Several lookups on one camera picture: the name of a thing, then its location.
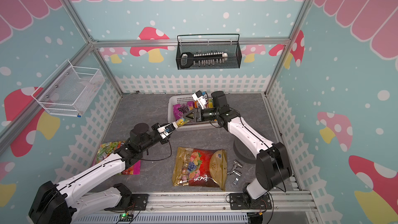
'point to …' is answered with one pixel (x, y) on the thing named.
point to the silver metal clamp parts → (237, 173)
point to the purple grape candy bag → (180, 109)
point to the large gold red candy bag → (198, 167)
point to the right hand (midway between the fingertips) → (186, 116)
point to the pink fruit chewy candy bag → (107, 148)
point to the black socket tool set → (188, 59)
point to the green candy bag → (181, 122)
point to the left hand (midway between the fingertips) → (173, 124)
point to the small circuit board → (126, 217)
